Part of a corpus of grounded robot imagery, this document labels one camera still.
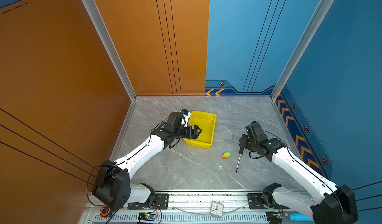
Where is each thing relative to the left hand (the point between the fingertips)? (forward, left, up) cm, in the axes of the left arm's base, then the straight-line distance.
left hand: (195, 128), depth 82 cm
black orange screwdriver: (-12, -25, -6) cm, 28 cm away
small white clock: (-36, -11, -14) cm, 40 cm away
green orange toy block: (-10, -18, -14) cm, 25 cm away
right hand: (-5, -25, -4) cm, 26 cm away
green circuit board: (-39, +23, -18) cm, 49 cm away
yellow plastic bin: (+16, -8, -17) cm, 25 cm away
